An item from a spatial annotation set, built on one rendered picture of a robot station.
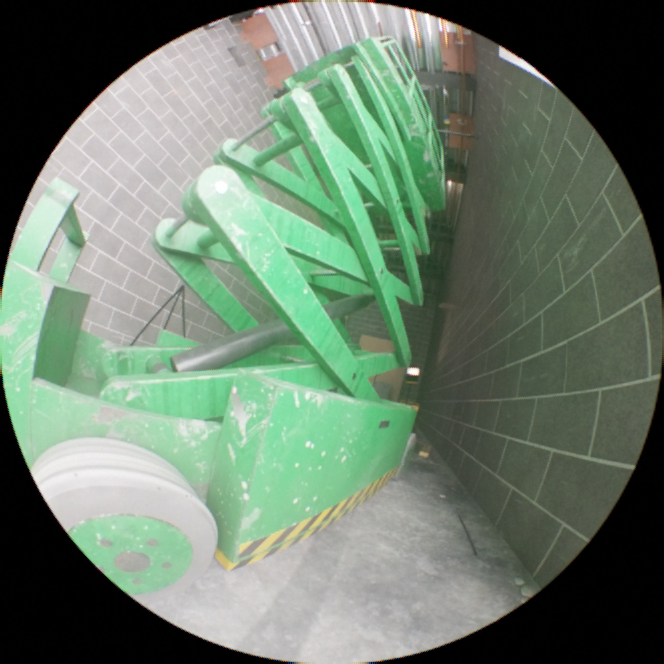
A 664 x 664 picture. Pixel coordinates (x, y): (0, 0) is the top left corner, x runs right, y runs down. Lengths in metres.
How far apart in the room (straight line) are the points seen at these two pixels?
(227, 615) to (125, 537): 0.26
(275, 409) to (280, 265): 0.32
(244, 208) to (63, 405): 0.45
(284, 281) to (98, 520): 0.54
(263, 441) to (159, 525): 0.20
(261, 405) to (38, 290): 0.35
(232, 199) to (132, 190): 2.21
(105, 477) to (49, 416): 0.13
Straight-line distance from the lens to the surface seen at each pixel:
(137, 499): 0.31
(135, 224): 2.60
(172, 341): 0.97
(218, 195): 0.47
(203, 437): 0.42
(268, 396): 0.33
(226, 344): 0.69
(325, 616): 0.58
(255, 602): 0.56
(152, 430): 0.38
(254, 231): 0.49
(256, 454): 0.35
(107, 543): 0.36
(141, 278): 2.61
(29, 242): 0.51
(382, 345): 8.21
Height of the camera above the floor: 0.48
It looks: 12 degrees up
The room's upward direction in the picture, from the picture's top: 17 degrees clockwise
